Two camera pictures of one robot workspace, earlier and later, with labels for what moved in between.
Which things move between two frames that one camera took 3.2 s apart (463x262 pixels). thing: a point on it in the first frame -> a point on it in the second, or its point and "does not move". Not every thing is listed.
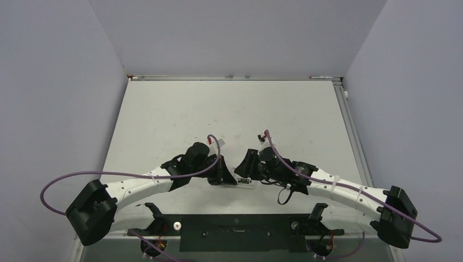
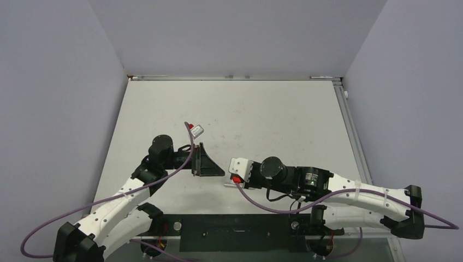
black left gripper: [222, 176] -> [202, 165]
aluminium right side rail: [352, 134] does not move
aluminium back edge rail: [231, 78] does not move
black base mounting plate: [239, 232] does not move
